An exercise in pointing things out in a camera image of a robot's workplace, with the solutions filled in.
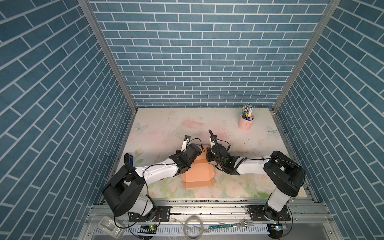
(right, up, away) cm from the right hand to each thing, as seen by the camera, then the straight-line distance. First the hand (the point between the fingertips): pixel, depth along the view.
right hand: (205, 147), depth 91 cm
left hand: (-11, -1, -2) cm, 11 cm away
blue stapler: (-46, -6, -2) cm, 47 cm away
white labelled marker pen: (+30, +24, +5) cm, 39 cm away
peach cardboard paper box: (-2, -15, -4) cm, 15 cm away
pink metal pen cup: (+28, +14, +12) cm, 34 cm away
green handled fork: (+7, -34, -21) cm, 40 cm away
